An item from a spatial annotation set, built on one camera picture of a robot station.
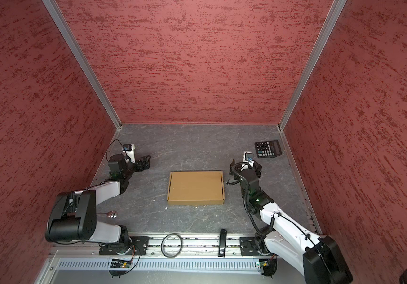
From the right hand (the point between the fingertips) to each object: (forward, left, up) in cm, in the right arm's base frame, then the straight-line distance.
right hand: (241, 163), depth 83 cm
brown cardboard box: (-6, +23, -12) cm, 26 cm away
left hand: (+9, +51, -7) cm, 53 cm away
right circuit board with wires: (-39, -8, -18) cm, 44 cm away
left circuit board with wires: (-36, +56, -18) cm, 69 cm away
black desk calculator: (+19, -22, -15) cm, 32 cm away
